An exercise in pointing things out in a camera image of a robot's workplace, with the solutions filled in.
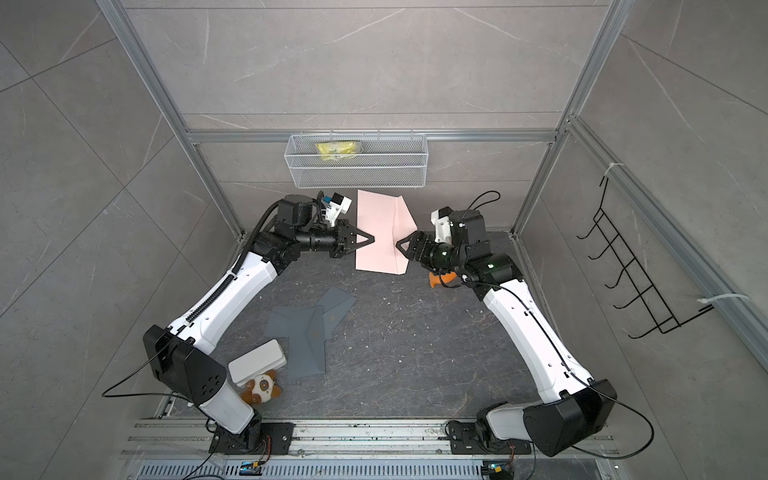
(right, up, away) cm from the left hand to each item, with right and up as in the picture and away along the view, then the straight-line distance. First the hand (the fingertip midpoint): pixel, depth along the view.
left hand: (375, 236), depth 69 cm
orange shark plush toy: (+23, -13, +34) cm, 43 cm away
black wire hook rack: (+59, -17, -9) cm, 62 cm away
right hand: (+8, -3, +2) cm, 8 cm away
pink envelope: (+3, +5, +6) cm, 8 cm away
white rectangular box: (-33, -34, +16) cm, 50 cm away
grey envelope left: (-33, -26, +27) cm, 50 cm away
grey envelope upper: (-15, -21, +30) cm, 39 cm away
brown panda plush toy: (-31, -40, +9) cm, 52 cm away
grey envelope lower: (-22, -31, +19) cm, 43 cm away
